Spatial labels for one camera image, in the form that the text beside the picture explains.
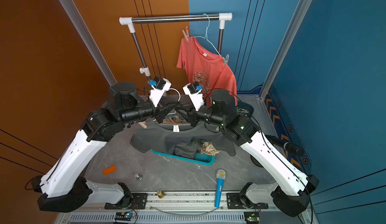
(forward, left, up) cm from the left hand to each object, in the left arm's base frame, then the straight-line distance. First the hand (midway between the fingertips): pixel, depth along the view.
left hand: (178, 100), depth 55 cm
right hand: (0, 0, -3) cm, 3 cm away
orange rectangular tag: (-11, +42, -45) cm, 63 cm away
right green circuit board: (-32, -34, -48) cm, 67 cm away
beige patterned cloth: (+1, -12, -43) cm, 44 cm away
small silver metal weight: (-15, +24, -43) cm, 52 cm away
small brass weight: (-23, +11, -43) cm, 50 cm away
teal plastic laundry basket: (-4, -11, -45) cm, 47 cm away
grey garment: (0, +2, -33) cm, 33 cm away
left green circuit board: (-32, +28, -47) cm, 63 cm away
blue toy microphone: (-14, -19, -43) cm, 50 cm away
